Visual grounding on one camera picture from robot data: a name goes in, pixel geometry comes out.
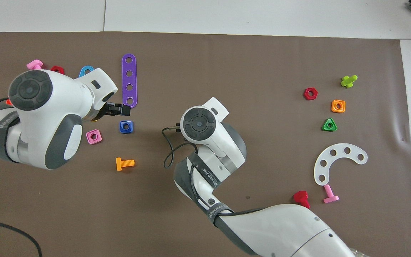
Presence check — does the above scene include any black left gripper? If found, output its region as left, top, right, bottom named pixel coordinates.
left=100, top=92, right=131, bottom=117

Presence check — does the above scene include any purple four-hole strip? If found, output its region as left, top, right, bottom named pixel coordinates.
left=122, top=54, right=138, bottom=109

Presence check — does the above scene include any pink square plastic nut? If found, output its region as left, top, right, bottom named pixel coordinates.
left=86, top=129, right=103, bottom=145

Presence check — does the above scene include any orange plastic bolt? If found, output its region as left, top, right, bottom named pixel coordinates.
left=116, top=157, right=135, bottom=171

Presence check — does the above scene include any brown paper table mat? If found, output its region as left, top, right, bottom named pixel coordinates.
left=0, top=31, right=411, bottom=257

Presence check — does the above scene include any red plastic bolt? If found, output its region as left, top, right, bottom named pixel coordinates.
left=293, top=191, right=311, bottom=208

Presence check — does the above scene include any green triangular plastic nut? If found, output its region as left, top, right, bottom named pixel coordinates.
left=322, top=118, right=338, bottom=132

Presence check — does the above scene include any white curved five-hole plate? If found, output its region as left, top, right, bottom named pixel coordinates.
left=314, top=143, right=368, bottom=186

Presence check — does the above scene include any lime green plastic bolt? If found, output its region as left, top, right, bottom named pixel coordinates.
left=340, top=75, right=358, bottom=89

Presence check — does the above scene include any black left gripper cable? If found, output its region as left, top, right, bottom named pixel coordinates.
left=0, top=216, right=44, bottom=257

